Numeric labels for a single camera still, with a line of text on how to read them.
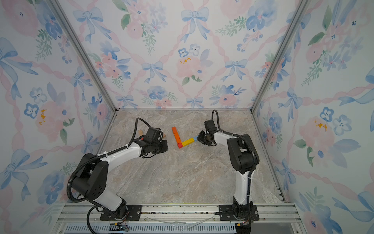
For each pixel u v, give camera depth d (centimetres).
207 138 87
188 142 100
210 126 83
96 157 48
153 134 72
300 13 70
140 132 105
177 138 103
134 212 74
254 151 55
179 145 99
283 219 76
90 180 44
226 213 74
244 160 53
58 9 69
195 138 103
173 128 109
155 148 76
